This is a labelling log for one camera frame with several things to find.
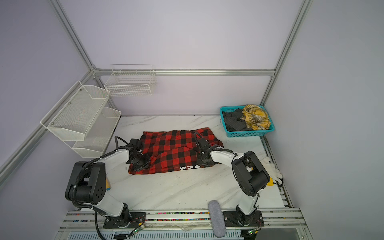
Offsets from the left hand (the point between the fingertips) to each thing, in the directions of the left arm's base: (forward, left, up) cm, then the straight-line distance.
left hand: (149, 165), depth 91 cm
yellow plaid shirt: (+32, -72, +11) cm, 79 cm away
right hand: (+4, -32, 0) cm, 32 cm away
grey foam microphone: (-29, -40, +2) cm, 49 cm away
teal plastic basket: (+22, -54, +6) cm, 59 cm away
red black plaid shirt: (+11, -13, 0) cm, 17 cm away
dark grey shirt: (+30, -57, +8) cm, 64 cm away
